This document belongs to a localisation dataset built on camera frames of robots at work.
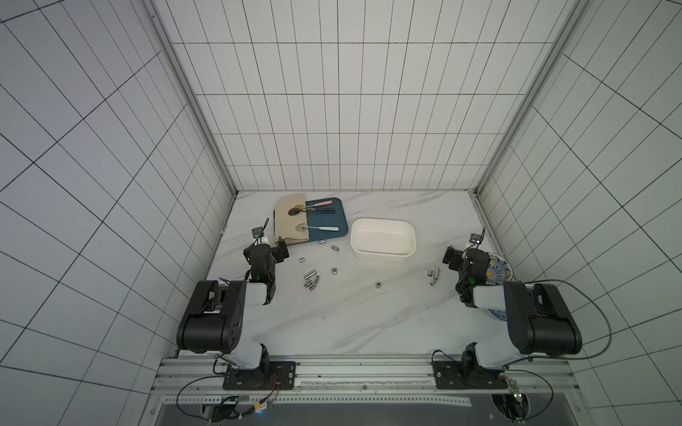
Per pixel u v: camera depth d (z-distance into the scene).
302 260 0.97
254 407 0.67
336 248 1.00
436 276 0.92
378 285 0.90
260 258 0.70
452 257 0.85
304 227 1.06
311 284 0.90
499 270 0.93
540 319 0.46
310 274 0.92
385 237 1.04
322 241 1.02
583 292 0.46
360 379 0.73
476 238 0.82
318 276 0.92
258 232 0.79
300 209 1.12
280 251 0.85
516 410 0.68
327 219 1.10
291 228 1.07
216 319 0.45
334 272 0.92
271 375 0.72
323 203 1.15
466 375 0.67
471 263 0.71
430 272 0.93
